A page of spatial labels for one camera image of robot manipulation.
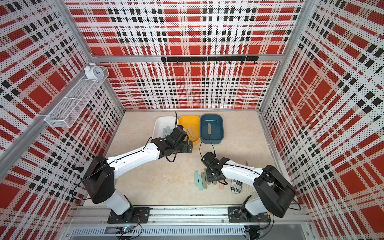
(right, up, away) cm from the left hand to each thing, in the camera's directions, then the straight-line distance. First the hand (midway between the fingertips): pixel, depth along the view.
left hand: (187, 145), depth 87 cm
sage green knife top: (+14, +7, +21) cm, 26 cm away
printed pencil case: (+27, -22, -6) cm, 35 cm away
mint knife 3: (+5, -20, -1) cm, 20 cm away
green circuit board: (-29, -38, -17) cm, 50 cm away
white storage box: (-21, +11, +24) cm, 34 cm away
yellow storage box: (+1, +12, +21) cm, 24 cm away
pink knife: (+19, -23, -4) cm, 30 cm away
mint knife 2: (-16, +8, +21) cm, 28 cm away
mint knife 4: (+8, -23, -4) cm, 24 cm away
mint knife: (-19, +6, +21) cm, 29 cm away
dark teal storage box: (+19, +6, +18) cm, 27 cm away
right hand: (+16, -18, 0) cm, 24 cm away
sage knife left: (+9, -18, 0) cm, 20 cm away
